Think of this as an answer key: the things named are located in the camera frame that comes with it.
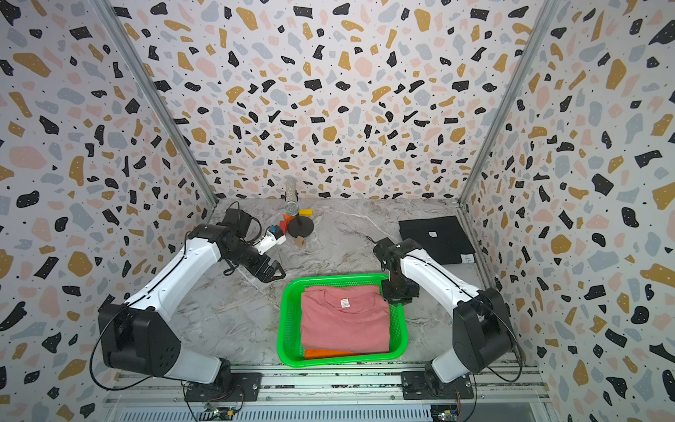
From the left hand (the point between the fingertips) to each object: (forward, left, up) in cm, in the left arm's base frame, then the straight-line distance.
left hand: (276, 266), depth 82 cm
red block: (+28, +5, -14) cm, 32 cm away
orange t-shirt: (-22, -13, -14) cm, 29 cm away
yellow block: (+36, -3, -14) cm, 39 cm away
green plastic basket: (-20, -4, -14) cm, 24 cm away
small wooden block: (+19, -3, -14) cm, 24 cm away
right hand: (-9, -37, -8) cm, 39 cm away
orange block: (+32, +4, -14) cm, 35 cm away
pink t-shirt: (-13, -23, -10) cm, 28 cm away
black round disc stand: (+28, -2, -14) cm, 32 cm away
